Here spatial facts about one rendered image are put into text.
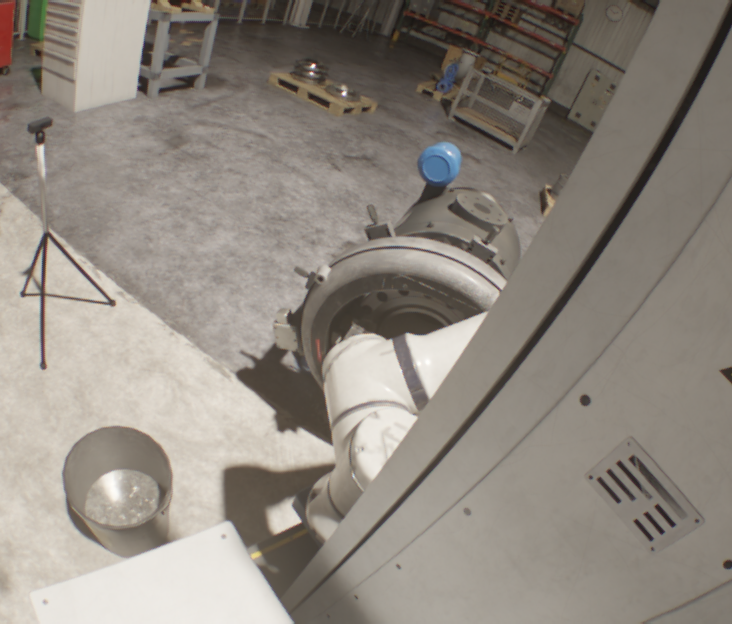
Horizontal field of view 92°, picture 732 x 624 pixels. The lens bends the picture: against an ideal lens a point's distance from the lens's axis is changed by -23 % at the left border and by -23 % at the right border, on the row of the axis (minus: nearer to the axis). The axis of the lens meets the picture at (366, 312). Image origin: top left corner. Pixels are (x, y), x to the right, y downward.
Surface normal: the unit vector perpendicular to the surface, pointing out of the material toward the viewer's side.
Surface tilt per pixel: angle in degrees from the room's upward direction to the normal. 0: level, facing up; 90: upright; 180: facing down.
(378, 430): 7
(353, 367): 37
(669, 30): 90
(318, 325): 90
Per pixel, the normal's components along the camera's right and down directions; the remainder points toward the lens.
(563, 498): -0.76, 0.20
